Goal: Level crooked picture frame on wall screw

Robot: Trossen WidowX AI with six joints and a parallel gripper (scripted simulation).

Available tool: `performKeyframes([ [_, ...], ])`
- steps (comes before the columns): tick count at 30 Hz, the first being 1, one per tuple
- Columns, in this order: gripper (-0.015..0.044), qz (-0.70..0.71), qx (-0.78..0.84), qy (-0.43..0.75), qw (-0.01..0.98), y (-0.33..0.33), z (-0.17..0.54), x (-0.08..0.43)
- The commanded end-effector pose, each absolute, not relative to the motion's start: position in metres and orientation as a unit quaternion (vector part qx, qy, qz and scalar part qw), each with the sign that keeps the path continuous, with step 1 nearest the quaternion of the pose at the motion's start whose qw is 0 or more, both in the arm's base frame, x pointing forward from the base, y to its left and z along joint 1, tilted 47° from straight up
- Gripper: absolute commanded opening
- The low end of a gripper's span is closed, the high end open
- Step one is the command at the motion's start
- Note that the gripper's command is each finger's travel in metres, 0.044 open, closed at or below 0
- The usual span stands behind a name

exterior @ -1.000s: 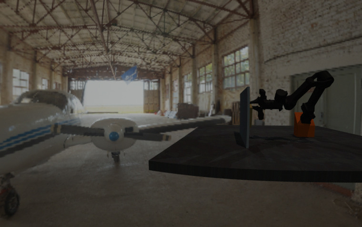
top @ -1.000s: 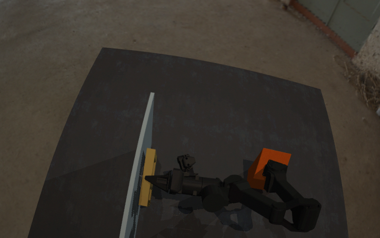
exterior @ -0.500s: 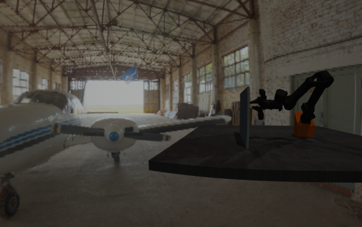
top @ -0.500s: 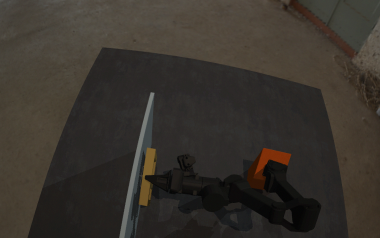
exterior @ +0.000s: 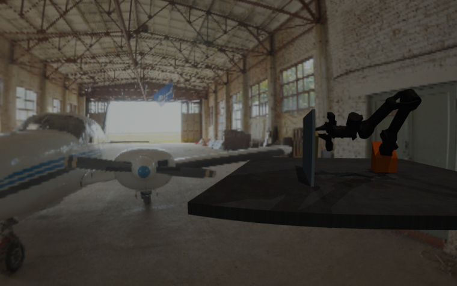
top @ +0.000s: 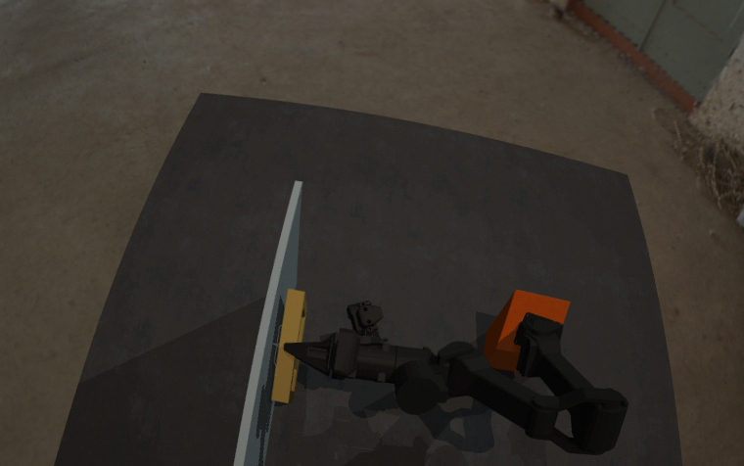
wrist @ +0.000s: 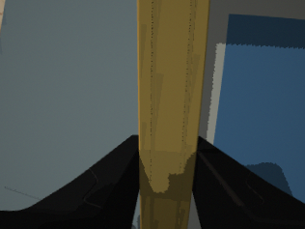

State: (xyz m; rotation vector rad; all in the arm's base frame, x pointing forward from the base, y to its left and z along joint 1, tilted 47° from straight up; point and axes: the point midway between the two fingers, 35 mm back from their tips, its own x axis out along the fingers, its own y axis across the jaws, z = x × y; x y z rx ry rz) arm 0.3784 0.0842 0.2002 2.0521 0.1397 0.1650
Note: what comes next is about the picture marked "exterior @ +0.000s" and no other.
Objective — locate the dark grey wall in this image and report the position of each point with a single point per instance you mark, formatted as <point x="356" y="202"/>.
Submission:
<point x="309" y="122"/>

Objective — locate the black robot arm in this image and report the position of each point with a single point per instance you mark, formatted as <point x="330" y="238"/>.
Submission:
<point x="409" y="101"/>

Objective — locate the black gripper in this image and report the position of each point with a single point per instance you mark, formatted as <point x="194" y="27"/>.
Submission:
<point x="333" y="131"/>

